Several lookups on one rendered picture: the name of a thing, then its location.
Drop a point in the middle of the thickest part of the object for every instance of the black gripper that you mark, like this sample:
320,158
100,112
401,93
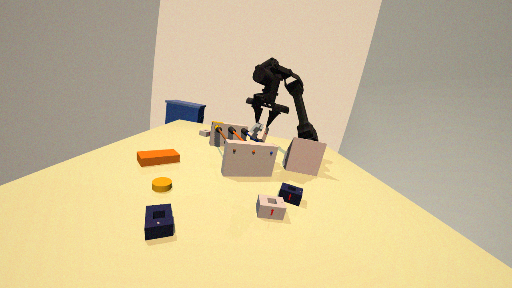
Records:
276,108

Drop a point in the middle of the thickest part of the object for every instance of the orange short cylinder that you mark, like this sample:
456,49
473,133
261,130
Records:
161,184

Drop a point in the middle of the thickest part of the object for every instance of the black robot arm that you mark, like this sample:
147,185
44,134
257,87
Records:
269,74

